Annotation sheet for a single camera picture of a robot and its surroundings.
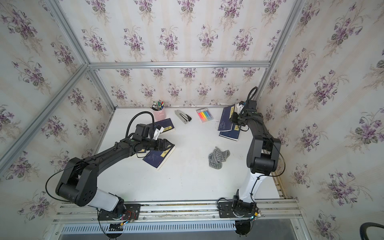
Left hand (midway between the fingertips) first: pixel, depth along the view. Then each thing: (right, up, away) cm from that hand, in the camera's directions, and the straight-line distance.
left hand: (169, 145), depth 86 cm
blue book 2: (+36, +12, +13) cm, 40 cm away
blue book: (+42, +5, +15) cm, 45 cm away
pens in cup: (-12, +26, +22) cm, 36 cm away
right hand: (+41, +16, +10) cm, 45 cm away
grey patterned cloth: (+28, -7, +2) cm, 29 cm away
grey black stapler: (+8, +17, +25) cm, 32 cm away
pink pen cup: (-9, +19, +18) cm, 28 cm away
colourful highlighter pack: (+23, +19, +29) cm, 42 cm away
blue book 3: (-5, +12, +22) cm, 26 cm away
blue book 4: (-7, -9, +4) cm, 12 cm away
